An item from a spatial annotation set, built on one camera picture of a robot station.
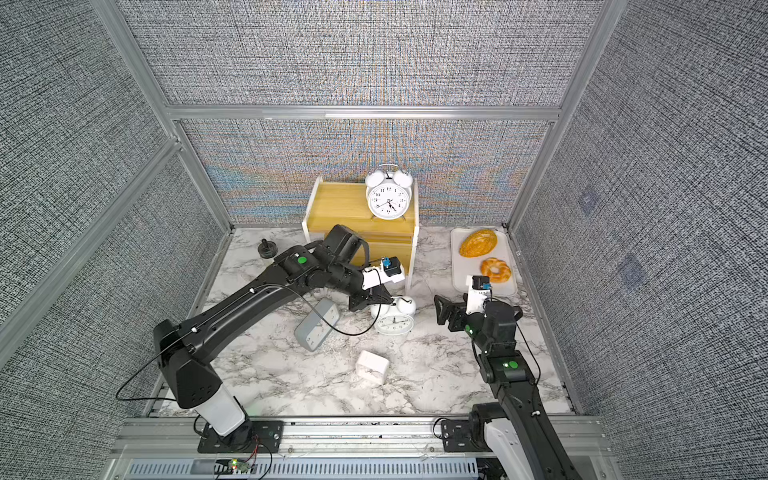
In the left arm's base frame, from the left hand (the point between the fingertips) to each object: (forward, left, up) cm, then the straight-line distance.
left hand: (393, 295), depth 69 cm
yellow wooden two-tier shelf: (+24, +15, +7) cm, 29 cm away
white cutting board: (+26, -28, -26) cm, 46 cm away
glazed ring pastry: (+22, -40, -25) cm, 52 cm away
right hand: (+5, -16, -6) cm, 17 cm away
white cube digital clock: (-10, +6, -20) cm, 23 cm away
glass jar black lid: (+30, +40, -17) cm, 53 cm away
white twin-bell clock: (-2, -1, -8) cm, 8 cm away
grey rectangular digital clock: (+1, +22, -18) cm, 29 cm away
